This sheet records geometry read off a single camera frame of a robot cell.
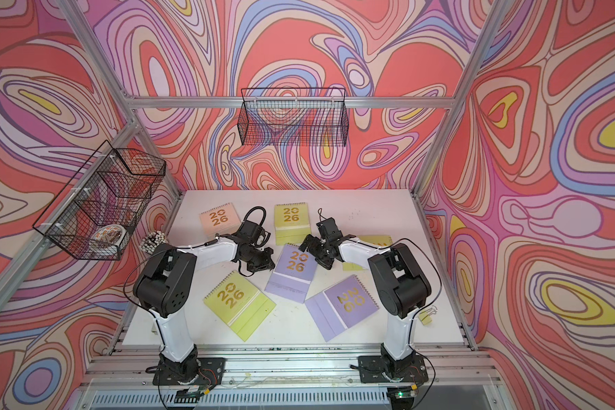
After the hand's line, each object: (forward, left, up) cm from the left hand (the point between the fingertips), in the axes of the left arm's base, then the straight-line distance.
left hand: (279, 266), depth 95 cm
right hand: (+2, -11, +1) cm, 11 cm away
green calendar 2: (-14, +12, -1) cm, 19 cm away
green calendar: (+20, -3, +1) cm, 20 cm away
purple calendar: (-3, -5, 0) cm, 6 cm away
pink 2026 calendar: (+21, +26, +1) cm, 33 cm away
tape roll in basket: (-5, +46, +26) cm, 53 cm away
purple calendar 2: (-15, -22, 0) cm, 27 cm away
